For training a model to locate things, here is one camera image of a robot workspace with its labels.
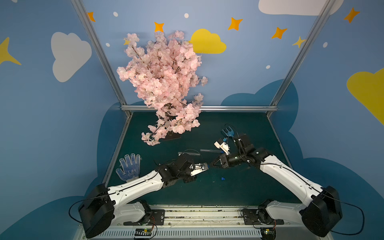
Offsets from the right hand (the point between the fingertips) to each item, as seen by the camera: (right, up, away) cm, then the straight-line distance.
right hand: (214, 163), depth 74 cm
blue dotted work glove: (-49, -7, +17) cm, 53 cm away
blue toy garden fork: (+16, +14, +34) cm, 40 cm away
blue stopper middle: (+2, +12, -2) cm, 12 cm away
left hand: (-9, -3, +7) cm, 12 cm away
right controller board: (+27, -35, -1) cm, 44 cm away
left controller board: (-36, -35, -1) cm, 50 cm away
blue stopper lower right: (+6, -12, +12) cm, 18 cm away
